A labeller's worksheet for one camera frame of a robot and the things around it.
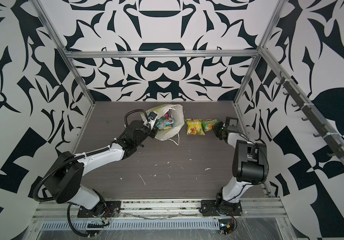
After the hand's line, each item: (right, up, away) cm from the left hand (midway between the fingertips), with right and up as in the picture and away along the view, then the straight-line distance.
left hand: (157, 116), depth 82 cm
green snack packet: (+32, -5, +20) cm, 38 cm away
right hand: (+34, -5, +14) cm, 37 cm away
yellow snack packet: (+23, -7, +19) cm, 31 cm away
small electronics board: (+33, -52, -11) cm, 63 cm away
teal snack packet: (+4, -4, +12) cm, 13 cm away
